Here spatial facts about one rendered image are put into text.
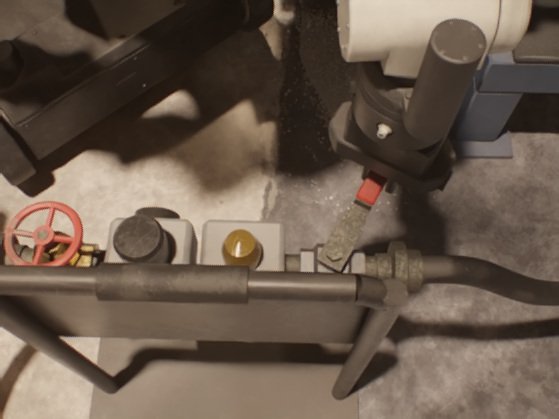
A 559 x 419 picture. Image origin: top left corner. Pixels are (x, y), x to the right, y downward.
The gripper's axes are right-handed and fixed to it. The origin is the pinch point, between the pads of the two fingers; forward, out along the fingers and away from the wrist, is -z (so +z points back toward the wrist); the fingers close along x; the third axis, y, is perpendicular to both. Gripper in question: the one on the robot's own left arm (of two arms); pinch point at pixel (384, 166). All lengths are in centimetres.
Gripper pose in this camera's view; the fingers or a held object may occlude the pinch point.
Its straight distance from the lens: 66.8
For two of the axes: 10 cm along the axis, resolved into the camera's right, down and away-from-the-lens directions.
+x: 8.7, 4.6, -2.1
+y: 5.0, -7.9, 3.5
